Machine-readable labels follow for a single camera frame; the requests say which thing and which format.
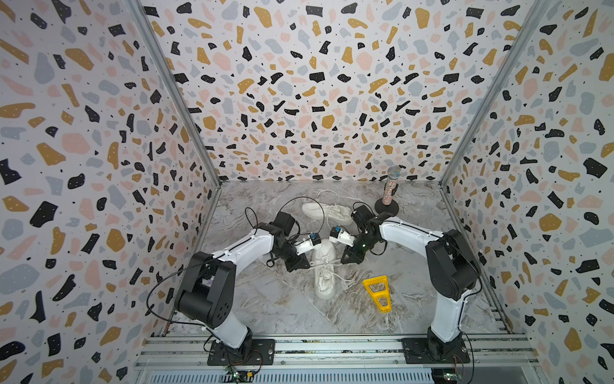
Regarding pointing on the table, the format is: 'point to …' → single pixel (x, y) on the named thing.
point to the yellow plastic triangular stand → (383, 294)
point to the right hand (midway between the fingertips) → (344, 258)
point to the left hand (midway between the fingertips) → (307, 262)
